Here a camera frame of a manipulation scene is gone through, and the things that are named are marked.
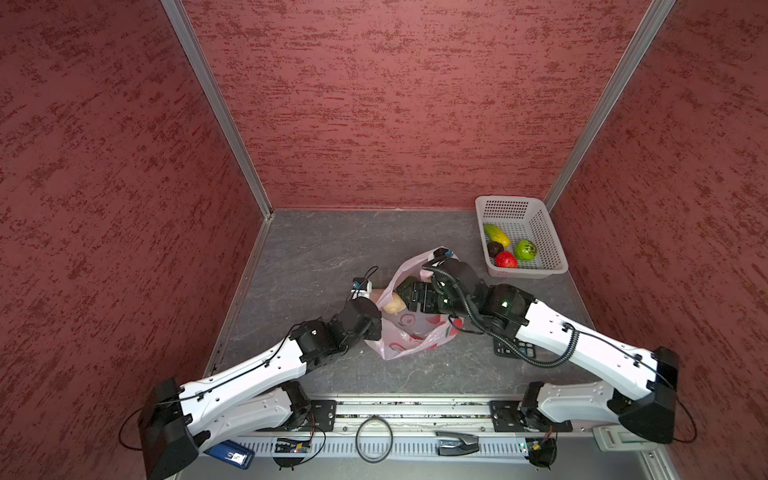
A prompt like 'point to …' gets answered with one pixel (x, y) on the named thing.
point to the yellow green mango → (496, 235)
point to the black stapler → (454, 443)
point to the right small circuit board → (542, 452)
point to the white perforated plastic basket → (522, 218)
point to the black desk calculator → (503, 348)
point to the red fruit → (505, 259)
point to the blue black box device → (233, 453)
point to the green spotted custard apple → (525, 250)
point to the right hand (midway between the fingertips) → (414, 301)
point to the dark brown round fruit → (494, 248)
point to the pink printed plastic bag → (409, 332)
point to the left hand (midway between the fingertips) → (376, 320)
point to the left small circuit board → (286, 445)
